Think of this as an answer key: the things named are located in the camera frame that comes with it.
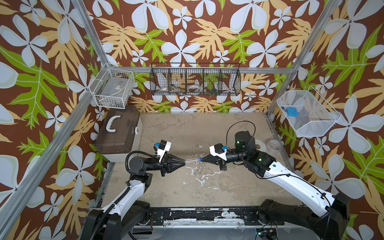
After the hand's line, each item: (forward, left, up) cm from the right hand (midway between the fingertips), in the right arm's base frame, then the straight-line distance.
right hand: (201, 159), depth 64 cm
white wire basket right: (+28, -62, 0) cm, 68 cm away
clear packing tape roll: (+25, -53, -28) cm, 65 cm away
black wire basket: (+57, +2, +4) cm, 57 cm away
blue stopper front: (-1, +1, +1) cm, 2 cm away
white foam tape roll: (+23, -45, -28) cm, 57 cm away
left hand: (-1, +7, -2) cm, 7 cm away
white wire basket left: (+43, +51, +7) cm, 67 cm away
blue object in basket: (+32, -55, -2) cm, 64 cm away
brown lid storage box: (+30, +52, -17) cm, 62 cm away
